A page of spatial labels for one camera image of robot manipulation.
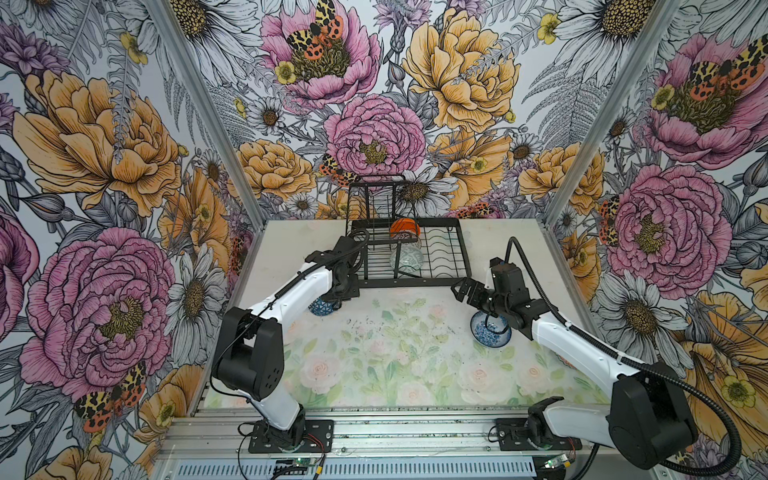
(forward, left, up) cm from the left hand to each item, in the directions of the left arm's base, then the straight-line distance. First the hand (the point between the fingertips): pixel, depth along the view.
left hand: (342, 301), depth 88 cm
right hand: (-1, -35, +2) cm, 35 cm away
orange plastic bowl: (+33, -20, -2) cm, 38 cm away
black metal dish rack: (+43, -7, -3) cm, 43 cm away
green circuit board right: (-38, -53, -9) cm, 66 cm away
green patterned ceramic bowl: (+21, -22, -6) cm, 30 cm away
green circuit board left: (-37, +7, -9) cm, 39 cm away
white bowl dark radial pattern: (+11, -18, +15) cm, 26 cm away
